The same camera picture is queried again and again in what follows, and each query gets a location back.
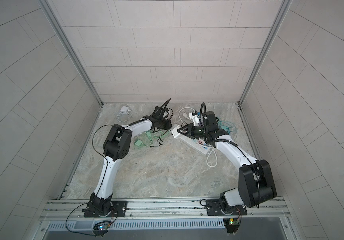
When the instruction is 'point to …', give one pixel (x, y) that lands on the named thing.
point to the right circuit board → (232, 224)
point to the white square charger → (124, 108)
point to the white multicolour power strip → (195, 144)
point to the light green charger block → (149, 135)
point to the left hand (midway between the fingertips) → (174, 123)
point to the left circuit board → (103, 226)
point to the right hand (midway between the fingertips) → (180, 131)
